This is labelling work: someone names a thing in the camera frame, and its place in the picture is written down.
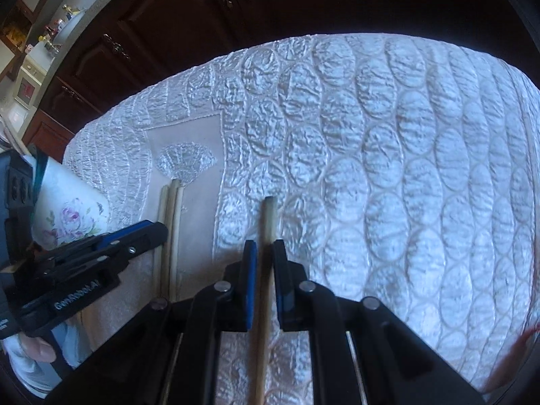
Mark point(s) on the cream microwave oven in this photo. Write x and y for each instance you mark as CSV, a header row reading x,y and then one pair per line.
x,y
32,74

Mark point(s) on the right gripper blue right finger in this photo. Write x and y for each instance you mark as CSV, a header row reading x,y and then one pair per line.
x,y
292,290

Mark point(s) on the dark wooden lower cabinets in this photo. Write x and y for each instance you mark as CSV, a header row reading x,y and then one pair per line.
x,y
122,46

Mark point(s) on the floral ceramic utensil holder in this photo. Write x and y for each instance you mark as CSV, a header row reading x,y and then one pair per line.
x,y
66,208

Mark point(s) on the gloved left hand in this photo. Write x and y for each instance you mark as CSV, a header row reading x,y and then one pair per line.
x,y
31,358

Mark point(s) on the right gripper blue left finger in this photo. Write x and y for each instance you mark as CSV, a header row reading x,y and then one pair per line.
x,y
242,277

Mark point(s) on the white quilted table cloth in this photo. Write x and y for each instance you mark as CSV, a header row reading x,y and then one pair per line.
x,y
404,168

